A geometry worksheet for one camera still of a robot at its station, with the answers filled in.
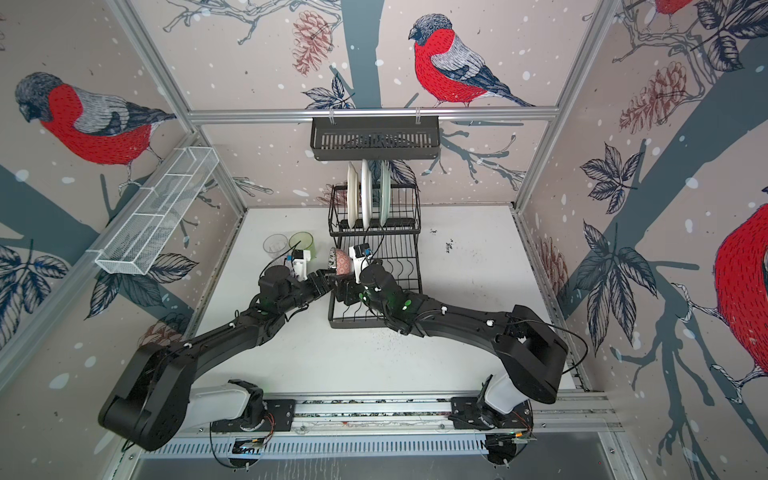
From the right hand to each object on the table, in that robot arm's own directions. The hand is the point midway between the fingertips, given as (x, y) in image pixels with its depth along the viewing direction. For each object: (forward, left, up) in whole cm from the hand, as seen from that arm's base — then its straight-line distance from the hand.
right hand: (336, 278), depth 78 cm
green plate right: (+17, -13, +15) cm, 26 cm away
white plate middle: (+15, -8, +16) cm, 24 cm away
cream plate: (+17, -4, +14) cm, 23 cm away
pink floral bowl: (+2, -2, +5) cm, 6 cm away
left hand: (+3, 0, -3) cm, 4 cm away
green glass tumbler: (+23, +17, -13) cm, 32 cm away
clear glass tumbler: (+22, +29, -14) cm, 40 cm away
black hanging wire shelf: (+49, +4, +12) cm, 51 cm away
